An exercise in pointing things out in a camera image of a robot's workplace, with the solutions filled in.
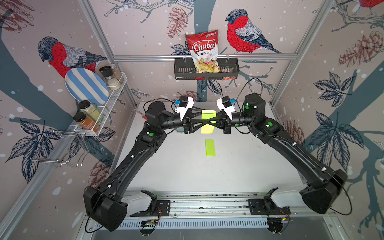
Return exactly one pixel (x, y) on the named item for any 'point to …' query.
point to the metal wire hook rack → (62, 147)
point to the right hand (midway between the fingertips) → (205, 120)
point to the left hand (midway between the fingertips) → (207, 114)
